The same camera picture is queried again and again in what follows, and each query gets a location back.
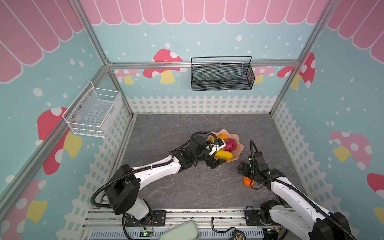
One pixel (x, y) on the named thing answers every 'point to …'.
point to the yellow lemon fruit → (224, 154)
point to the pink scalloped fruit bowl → (236, 153)
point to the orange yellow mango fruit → (222, 136)
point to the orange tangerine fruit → (247, 180)
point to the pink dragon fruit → (230, 145)
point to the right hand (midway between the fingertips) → (242, 169)
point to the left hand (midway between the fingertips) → (219, 155)
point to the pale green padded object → (186, 230)
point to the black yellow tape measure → (239, 235)
